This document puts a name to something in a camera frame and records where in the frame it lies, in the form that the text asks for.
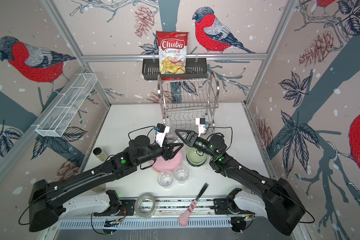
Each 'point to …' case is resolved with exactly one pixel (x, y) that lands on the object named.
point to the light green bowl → (195, 157)
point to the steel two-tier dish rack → (185, 101)
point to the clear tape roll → (148, 215)
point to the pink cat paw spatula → (183, 220)
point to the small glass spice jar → (99, 154)
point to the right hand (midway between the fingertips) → (173, 137)
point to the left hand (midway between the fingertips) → (179, 143)
